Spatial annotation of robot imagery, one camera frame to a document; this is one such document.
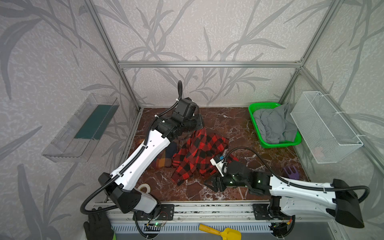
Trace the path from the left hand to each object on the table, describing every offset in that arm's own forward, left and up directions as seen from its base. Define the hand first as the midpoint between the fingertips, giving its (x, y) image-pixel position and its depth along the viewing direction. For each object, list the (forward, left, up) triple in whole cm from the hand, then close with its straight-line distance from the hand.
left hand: (205, 117), depth 70 cm
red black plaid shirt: (-9, +1, -13) cm, 16 cm away
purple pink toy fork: (-16, -52, -31) cm, 62 cm away
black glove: (-41, +49, -32) cm, 72 cm away
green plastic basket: (+32, -37, -27) cm, 56 cm away
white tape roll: (-23, +31, -33) cm, 51 cm away
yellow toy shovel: (-43, -11, -30) cm, 54 cm away
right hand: (-22, -2, -17) cm, 28 cm away
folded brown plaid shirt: (-9, +23, -30) cm, 39 cm away
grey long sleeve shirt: (+19, -52, -30) cm, 63 cm away
